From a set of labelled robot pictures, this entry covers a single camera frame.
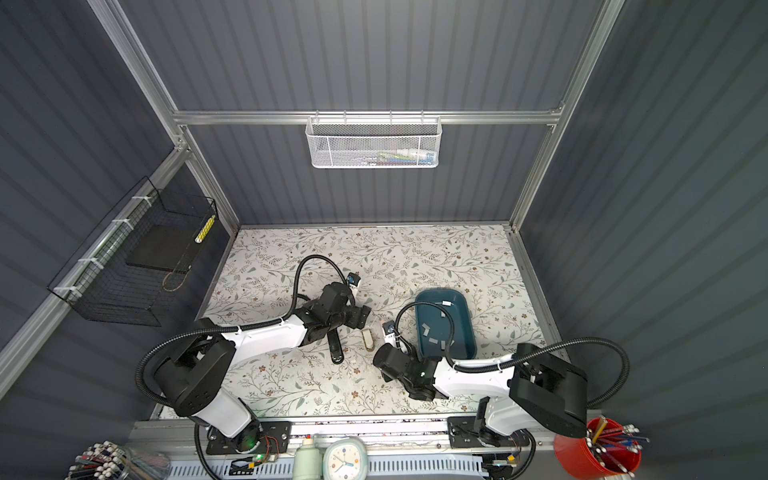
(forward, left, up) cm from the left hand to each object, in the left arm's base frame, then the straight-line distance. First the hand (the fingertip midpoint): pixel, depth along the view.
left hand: (360, 304), depth 91 cm
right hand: (-15, -8, -4) cm, 17 cm away
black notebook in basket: (+8, +50, +20) cm, 54 cm away
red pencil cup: (-42, -49, +10) cm, 66 cm away
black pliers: (+8, +19, -6) cm, 22 cm away
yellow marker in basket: (+14, +42, +21) cm, 49 cm away
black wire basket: (-7, +55, +26) cm, 61 cm away
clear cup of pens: (-38, +47, +11) cm, 61 cm away
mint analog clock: (-39, +3, -4) cm, 39 cm away
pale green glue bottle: (-39, +11, +1) cm, 41 cm away
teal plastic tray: (-6, -23, -5) cm, 24 cm away
